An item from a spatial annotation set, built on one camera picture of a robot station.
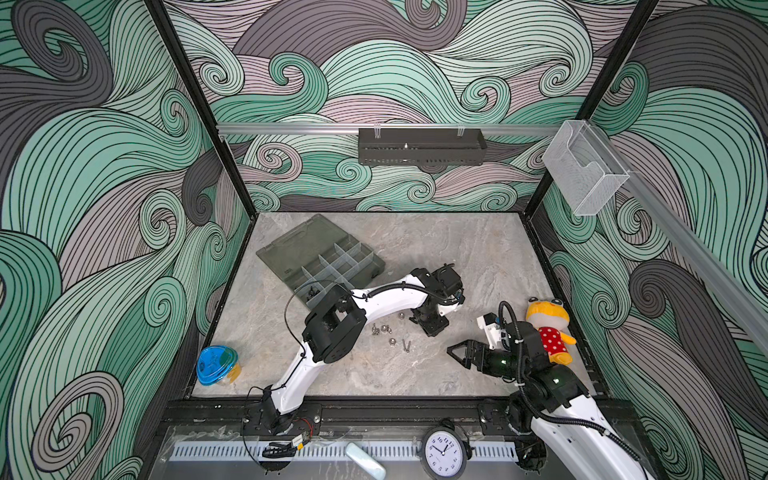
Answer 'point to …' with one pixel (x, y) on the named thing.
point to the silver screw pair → (407, 349)
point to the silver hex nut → (392, 341)
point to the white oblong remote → (365, 461)
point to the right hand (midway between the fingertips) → (457, 357)
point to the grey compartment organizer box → (316, 256)
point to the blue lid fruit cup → (218, 365)
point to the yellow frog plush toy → (551, 319)
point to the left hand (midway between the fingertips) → (434, 325)
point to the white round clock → (443, 453)
